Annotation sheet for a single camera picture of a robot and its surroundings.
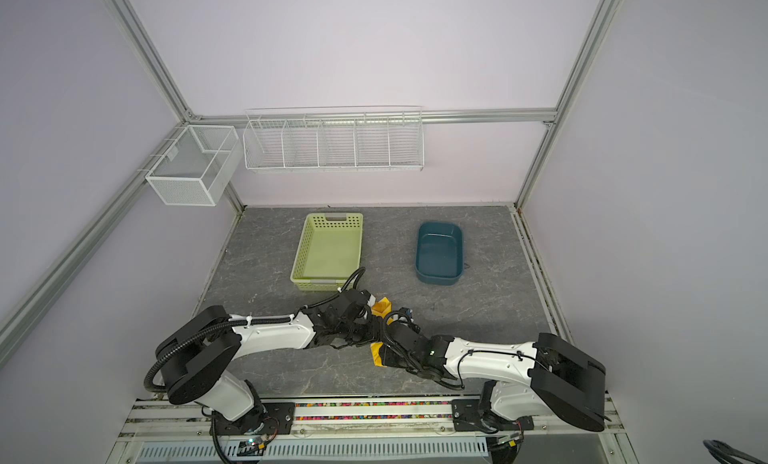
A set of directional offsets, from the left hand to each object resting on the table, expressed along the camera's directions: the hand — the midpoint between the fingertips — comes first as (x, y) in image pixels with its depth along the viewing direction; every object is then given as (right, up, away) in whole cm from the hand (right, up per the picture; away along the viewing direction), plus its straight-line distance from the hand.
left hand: (387, 340), depth 83 cm
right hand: (-2, -3, -2) cm, 4 cm away
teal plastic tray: (+18, +23, +26) cm, 39 cm away
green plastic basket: (-21, +24, +20) cm, 37 cm away
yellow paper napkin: (-2, +7, +8) cm, 11 cm away
